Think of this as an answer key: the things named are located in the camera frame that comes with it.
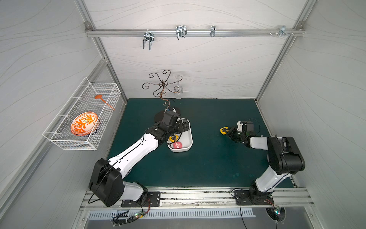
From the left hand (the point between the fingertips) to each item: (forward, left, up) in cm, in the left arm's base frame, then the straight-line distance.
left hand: (184, 124), depth 81 cm
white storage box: (+1, -1, -18) cm, 18 cm away
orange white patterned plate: (-10, +46, +15) cm, 49 cm away
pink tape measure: (-4, +5, -18) cm, 19 cm away
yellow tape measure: (+6, -27, -17) cm, 32 cm away
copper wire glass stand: (+21, +13, +12) cm, 28 cm away
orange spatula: (+9, +48, +13) cm, 50 cm away
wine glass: (+28, +5, +1) cm, 29 cm away
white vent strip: (-41, +38, -20) cm, 59 cm away
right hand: (+8, -29, -16) cm, 34 cm away
